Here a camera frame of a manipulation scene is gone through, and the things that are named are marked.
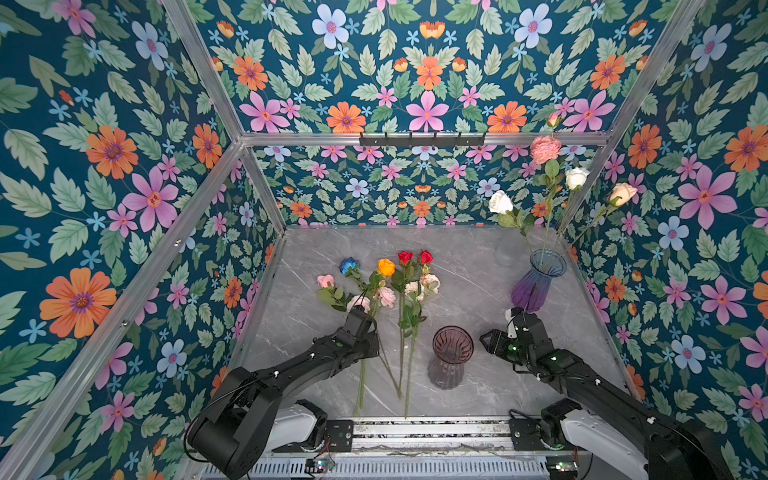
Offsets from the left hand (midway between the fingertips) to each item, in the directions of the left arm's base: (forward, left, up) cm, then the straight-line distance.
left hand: (380, 337), depth 87 cm
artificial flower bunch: (+13, -5, -1) cm, 14 cm away
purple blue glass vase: (+8, -46, +8) cm, 47 cm away
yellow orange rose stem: (+25, -2, +1) cm, 25 cm away
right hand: (-3, -30, +1) cm, 30 cm away
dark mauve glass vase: (-10, -18, +15) cm, 25 cm away
